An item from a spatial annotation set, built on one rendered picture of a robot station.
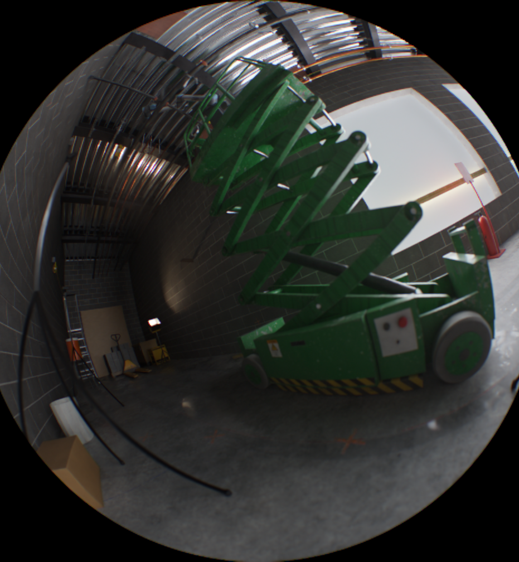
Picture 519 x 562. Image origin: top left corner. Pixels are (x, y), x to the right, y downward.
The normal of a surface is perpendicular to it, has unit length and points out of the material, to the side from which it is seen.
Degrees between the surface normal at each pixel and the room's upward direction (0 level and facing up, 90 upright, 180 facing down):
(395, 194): 90
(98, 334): 90
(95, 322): 90
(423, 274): 90
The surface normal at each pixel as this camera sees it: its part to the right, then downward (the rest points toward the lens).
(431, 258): -0.52, 0.06
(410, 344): -0.71, 0.16
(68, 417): 0.87, -0.38
